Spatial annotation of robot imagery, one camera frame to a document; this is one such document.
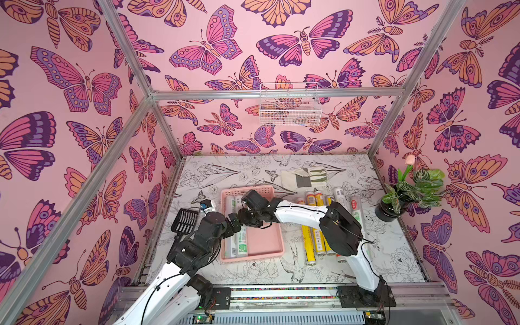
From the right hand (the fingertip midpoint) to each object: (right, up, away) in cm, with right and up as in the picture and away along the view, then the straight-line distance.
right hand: (234, 226), depth 87 cm
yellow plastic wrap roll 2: (+32, +1, -29) cm, 43 cm away
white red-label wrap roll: (+56, +6, +6) cm, 56 cm away
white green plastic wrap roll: (+4, -5, -4) cm, 7 cm away
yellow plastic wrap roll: (+32, -5, -3) cm, 32 cm away
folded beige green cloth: (+37, +21, +22) cm, 48 cm away
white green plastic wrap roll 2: (+49, +12, +10) cm, 52 cm away
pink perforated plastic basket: (+13, -5, -5) cm, 15 cm away
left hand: (0, +6, -10) cm, 12 cm away
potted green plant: (+71, +18, -13) cm, 74 cm away
